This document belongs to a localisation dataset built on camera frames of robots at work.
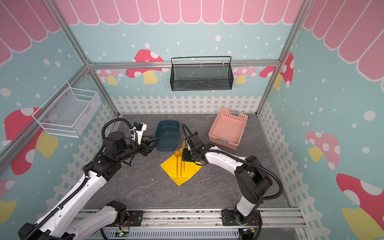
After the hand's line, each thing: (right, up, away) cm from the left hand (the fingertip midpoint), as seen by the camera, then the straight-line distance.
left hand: (155, 141), depth 73 cm
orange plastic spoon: (+7, -11, +24) cm, 27 cm away
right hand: (+11, -10, +13) cm, 20 cm away
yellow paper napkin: (+17, -18, +18) cm, 30 cm away
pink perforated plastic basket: (+44, +6, +40) cm, 59 cm away
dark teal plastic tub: (-1, +4, +37) cm, 38 cm away
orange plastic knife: (+13, -5, +16) cm, 21 cm away
